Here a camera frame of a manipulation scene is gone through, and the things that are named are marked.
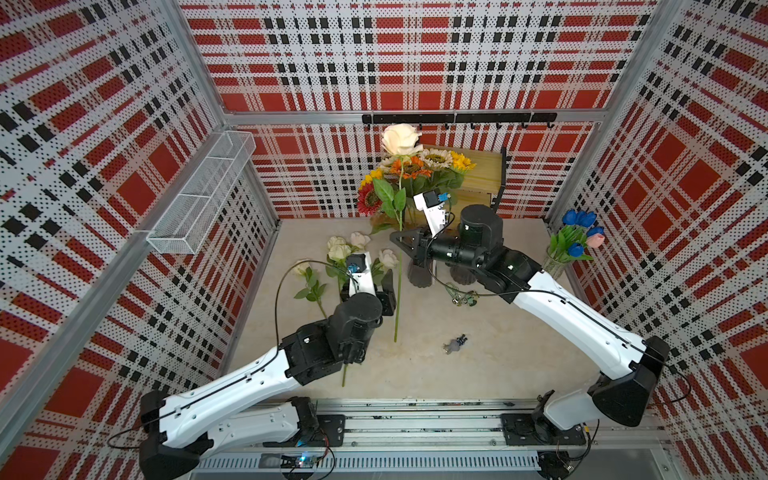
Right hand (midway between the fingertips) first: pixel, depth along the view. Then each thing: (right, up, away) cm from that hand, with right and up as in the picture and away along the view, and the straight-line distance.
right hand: (397, 237), depth 62 cm
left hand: (-3, -8, +4) cm, 9 cm away
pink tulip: (+50, 0, +12) cm, 52 cm away
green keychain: (+20, -19, +35) cm, 45 cm away
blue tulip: (+50, +6, +16) cm, 53 cm away
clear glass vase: (+47, -9, +25) cm, 54 cm away
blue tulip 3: (+49, +2, +22) cm, 53 cm away
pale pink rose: (-15, +1, +47) cm, 49 cm away
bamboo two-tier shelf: (+23, +17, +20) cm, 35 cm away
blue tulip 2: (+52, +2, +15) cm, 54 cm away
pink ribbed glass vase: (+7, -11, +37) cm, 39 cm away
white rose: (-23, 0, +46) cm, 51 cm away
